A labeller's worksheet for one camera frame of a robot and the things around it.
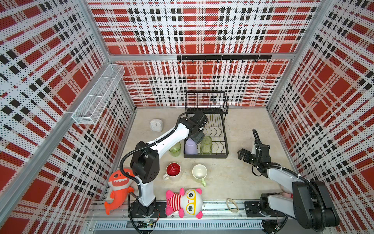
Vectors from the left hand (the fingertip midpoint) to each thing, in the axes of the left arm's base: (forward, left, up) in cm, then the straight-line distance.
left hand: (194, 136), depth 88 cm
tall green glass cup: (-7, -7, 0) cm, 10 cm away
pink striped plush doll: (-35, +3, -5) cm, 35 cm away
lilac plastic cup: (-9, +2, +2) cm, 9 cm away
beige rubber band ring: (-38, -20, -11) cm, 44 cm away
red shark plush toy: (-27, +39, -6) cm, 48 cm away
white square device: (+15, +27, -7) cm, 32 cm away
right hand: (-7, -32, -11) cm, 34 cm away
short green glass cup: (-4, +13, -10) cm, 17 cm away
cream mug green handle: (-18, -3, -11) cm, 21 cm away
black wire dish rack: (-8, -1, -11) cm, 13 cm away
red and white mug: (-16, +13, -11) cm, 24 cm away
